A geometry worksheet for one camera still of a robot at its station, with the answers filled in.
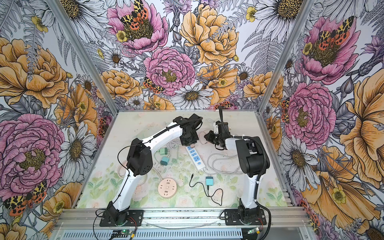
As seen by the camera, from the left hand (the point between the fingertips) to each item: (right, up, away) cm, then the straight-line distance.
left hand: (192, 146), depth 92 cm
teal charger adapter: (+10, -18, -7) cm, 22 cm away
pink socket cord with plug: (-19, -6, -33) cm, 39 cm away
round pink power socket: (-13, -21, -11) cm, 27 cm away
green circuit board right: (+29, -37, -21) cm, 51 cm away
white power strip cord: (+11, -14, -1) cm, 18 cm away
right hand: (+8, +3, +8) cm, 12 cm away
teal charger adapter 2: (-17, -9, -1) cm, 19 cm away
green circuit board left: (-31, -37, -21) cm, 53 cm away
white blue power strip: (+2, -7, 0) cm, 8 cm away
